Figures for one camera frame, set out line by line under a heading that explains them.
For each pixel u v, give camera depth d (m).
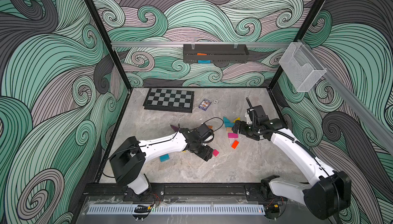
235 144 0.90
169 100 1.08
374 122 0.53
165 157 0.84
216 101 1.12
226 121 1.01
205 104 1.08
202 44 0.93
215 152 0.87
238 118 1.01
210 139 0.68
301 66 0.78
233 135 0.93
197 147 0.67
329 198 0.38
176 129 0.97
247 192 0.73
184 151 0.58
